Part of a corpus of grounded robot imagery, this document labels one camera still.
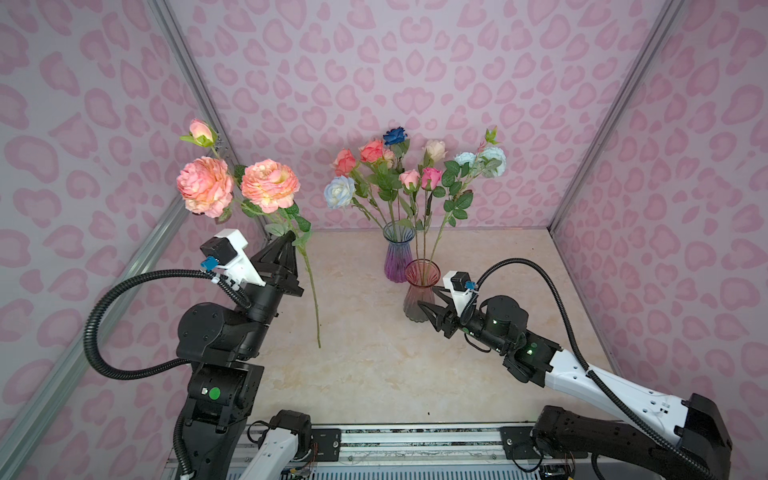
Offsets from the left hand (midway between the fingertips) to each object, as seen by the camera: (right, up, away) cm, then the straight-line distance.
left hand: (292, 230), depth 50 cm
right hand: (+24, -13, +19) cm, 34 cm away
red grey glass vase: (+25, -10, +36) cm, 45 cm away
